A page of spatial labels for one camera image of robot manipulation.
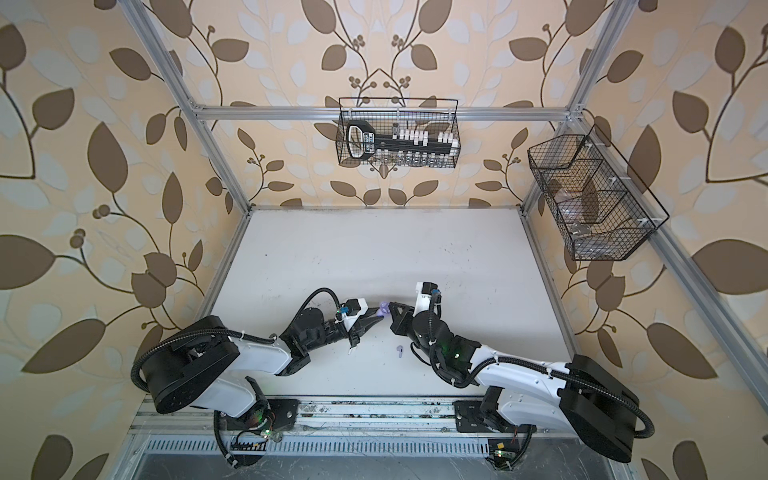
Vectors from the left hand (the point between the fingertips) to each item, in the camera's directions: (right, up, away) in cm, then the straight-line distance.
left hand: (382, 312), depth 78 cm
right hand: (+2, +1, +1) cm, 2 cm away
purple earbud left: (+5, -12, +8) cm, 15 cm away
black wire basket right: (+55, +27, -4) cm, 62 cm away
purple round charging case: (0, 0, +1) cm, 1 cm away
